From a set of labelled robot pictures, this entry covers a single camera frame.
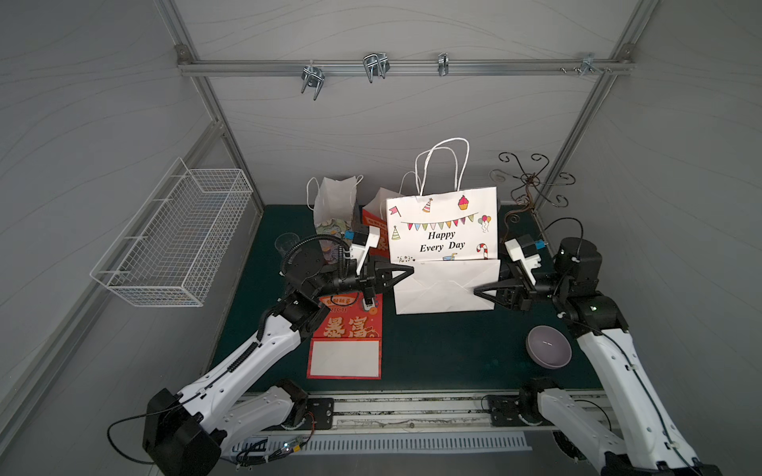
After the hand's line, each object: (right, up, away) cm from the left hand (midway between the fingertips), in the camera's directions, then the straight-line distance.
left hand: (411, 275), depth 56 cm
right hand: (+13, -3, +3) cm, 13 cm away
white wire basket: (-55, +2, +12) cm, 56 cm away
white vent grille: (-27, -42, +13) cm, 52 cm away
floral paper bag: (-23, +18, +46) cm, 55 cm away
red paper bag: (-16, -24, +29) cm, 41 cm away
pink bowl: (+41, -24, +26) cm, 54 cm away
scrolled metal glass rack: (+38, +24, +30) cm, 54 cm away
